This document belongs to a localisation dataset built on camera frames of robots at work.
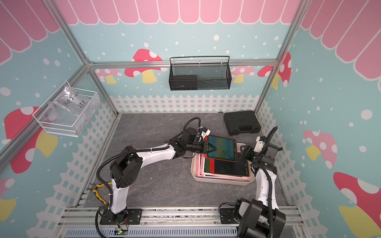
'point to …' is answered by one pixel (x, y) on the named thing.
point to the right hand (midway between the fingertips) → (245, 148)
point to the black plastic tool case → (241, 122)
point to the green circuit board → (123, 232)
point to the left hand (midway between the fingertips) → (216, 151)
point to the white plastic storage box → (218, 180)
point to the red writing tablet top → (226, 148)
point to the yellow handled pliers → (93, 188)
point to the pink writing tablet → (200, 163)
